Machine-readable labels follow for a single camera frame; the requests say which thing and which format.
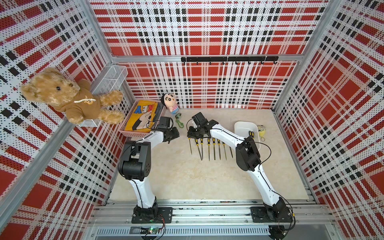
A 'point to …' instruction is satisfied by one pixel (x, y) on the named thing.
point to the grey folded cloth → (160, 106)
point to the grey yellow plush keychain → (262, 132)
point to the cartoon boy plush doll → (169, 100)
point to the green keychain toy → (180, 124)
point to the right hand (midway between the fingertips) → (190, 134)
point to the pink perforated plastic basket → (122, 127)
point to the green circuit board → (149, 230)
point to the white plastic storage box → (241, 129)
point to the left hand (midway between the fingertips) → (179, 133)
